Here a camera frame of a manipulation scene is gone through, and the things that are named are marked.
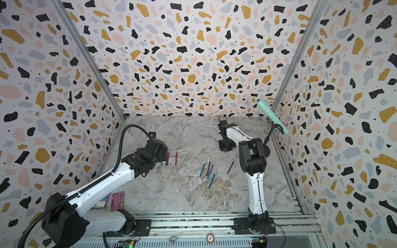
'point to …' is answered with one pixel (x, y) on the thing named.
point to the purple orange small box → (117, 201)
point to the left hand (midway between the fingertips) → (160, 150)
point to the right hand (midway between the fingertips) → (229, 149)
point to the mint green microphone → (263, 105)
